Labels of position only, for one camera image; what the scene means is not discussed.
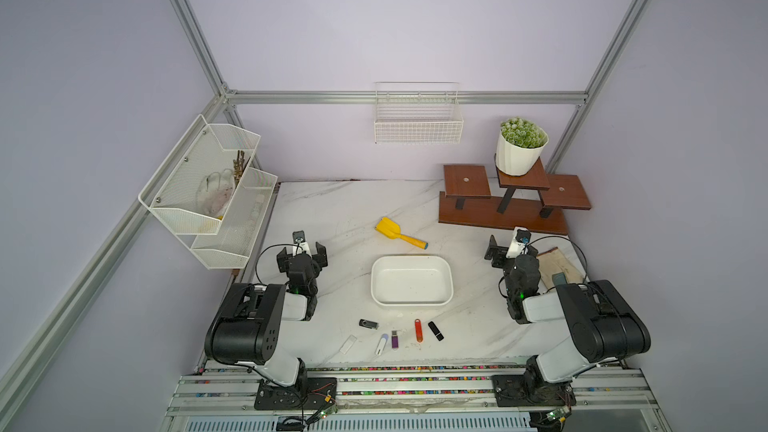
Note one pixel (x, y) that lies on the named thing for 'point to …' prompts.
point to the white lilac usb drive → (381, 344)
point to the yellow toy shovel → (393, 231)
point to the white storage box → (411, 280)
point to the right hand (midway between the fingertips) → (507, 241)
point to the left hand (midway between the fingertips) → (301, 248)
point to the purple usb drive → (395, 339)
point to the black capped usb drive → (436, 331)
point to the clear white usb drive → (346, 347)
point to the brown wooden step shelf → (532, 201)
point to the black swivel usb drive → (368, 324)
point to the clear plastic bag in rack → (214, 191)
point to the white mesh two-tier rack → (220, 243)
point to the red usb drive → (419, 330)
